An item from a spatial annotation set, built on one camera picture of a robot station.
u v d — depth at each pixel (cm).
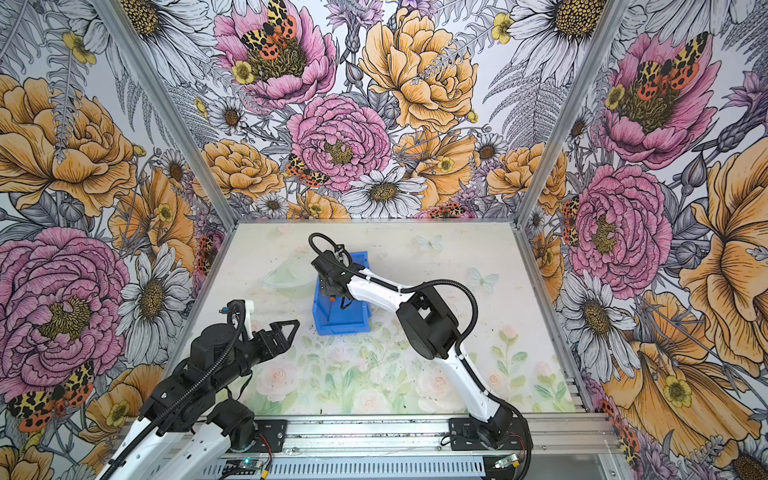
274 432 74
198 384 48
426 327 58
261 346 63
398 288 60
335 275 76
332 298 98
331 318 94
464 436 73
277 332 64
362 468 65
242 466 71
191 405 49
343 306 84
